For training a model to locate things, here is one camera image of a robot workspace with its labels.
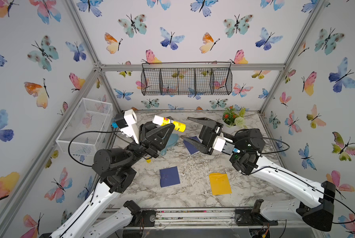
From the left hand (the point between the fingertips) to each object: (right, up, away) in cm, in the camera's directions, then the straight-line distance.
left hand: (169, 125), depth 40 cm
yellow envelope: (+25, -33, +46) cm, 62 cm away
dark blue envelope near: (-5, -30, +49) cm, 57 cm away
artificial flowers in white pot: (+35, +6, +58) cm, 68 cm away
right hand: (+6, +1, +2) cm, 6 cm away
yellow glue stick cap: (-18, -22, +53) cm, 60 cm away
